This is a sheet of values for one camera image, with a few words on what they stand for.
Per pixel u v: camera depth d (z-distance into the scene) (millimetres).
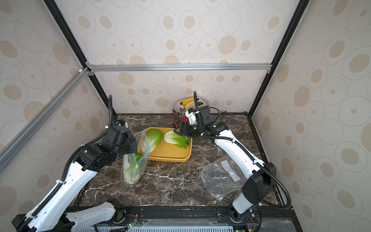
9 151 510
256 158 451
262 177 412
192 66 912
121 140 488
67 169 410
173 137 962
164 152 977
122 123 592
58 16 699
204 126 576
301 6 678
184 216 750
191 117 700
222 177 830
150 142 898
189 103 989
